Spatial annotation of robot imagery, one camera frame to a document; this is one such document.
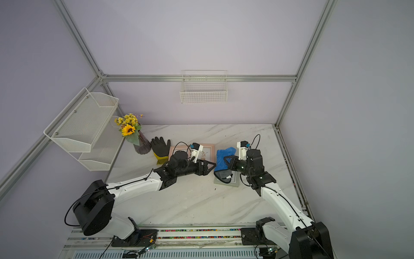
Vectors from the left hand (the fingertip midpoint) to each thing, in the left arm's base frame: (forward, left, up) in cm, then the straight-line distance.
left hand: (211, 165), depth 79 cm
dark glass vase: (+21, +43, -11) cm, 49 cm away
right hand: (+3, -7, 0) cm, 8 cm away
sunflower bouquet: (+19, +44, +8) cm, 49 cm away
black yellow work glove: (+21, +34, -15) cm, 42 cm away
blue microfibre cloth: (-1, -5, +3) cm, 5 cm away
